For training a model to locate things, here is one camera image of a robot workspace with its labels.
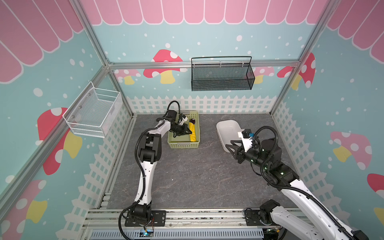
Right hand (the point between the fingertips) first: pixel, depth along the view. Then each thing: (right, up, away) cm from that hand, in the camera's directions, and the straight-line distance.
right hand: (228, 143), depth 70 cm
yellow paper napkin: (-18, +8, +39) cm, 44 cm away
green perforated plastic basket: (-23, -2, +26) cm, 35 cm away
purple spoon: (-18, +13, +43) cm, 48 cm away
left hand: (-19, +3, +36) cm, 41 cm away
